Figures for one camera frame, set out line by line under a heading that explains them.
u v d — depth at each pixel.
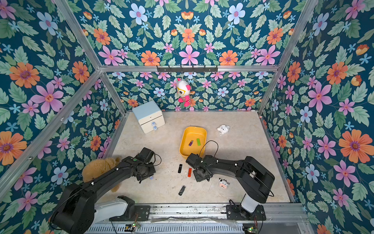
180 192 0.80
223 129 1.04
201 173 0.68
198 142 1.02
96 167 0.69
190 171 0.88
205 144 0.95
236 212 0.73
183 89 0.97
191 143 1.01
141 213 0.73
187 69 0.93
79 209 0.40
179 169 0.88
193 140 1.02
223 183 0.82
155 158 0.74
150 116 0.99
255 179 0.44
